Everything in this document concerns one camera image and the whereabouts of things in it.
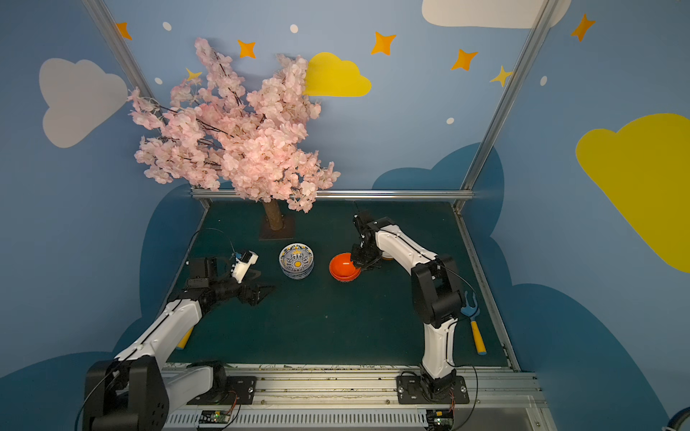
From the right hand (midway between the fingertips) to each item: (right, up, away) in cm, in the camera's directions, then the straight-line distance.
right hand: (360, 263), depth 94 cm
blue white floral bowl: (-22, -4, -1) cm, 22 cm away
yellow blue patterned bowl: (-23, +2, +4) cm, 24 cm away
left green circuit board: (-41, -39, -22) cm, 61 cm away
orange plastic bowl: (-6, -2, +2) cm, 7 cm away
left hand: (-31, -3, -9) cm, 32 cm away
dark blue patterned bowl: (-22, -5, 0) cm, 23 cm away
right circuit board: (+21, -40, -22) cm, 50 cm away
